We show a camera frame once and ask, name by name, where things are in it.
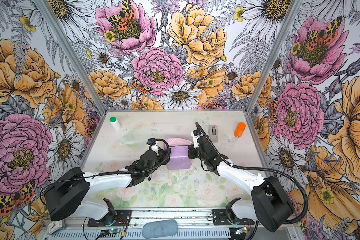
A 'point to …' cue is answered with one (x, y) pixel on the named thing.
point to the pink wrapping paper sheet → (178, 157)
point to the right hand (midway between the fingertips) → (189, 150)
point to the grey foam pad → (160, 228)
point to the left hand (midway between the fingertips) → (167, 153)
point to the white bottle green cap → (115, 123)
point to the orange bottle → (240, 129)
